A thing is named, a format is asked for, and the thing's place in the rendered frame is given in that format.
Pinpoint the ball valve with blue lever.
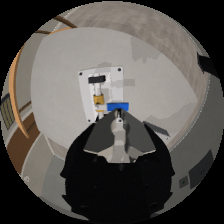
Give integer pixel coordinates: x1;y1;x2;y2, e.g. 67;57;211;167
88;72;129;122

